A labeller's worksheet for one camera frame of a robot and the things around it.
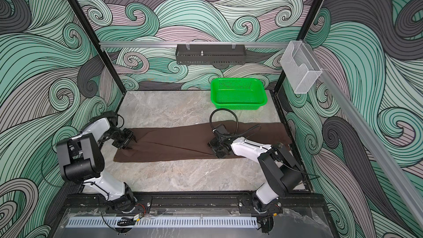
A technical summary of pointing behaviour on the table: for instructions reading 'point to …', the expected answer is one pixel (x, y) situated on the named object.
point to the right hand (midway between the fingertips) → (207, 147)
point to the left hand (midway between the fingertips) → (134, 141)
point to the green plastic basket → (236, 93)
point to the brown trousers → (199, 140)
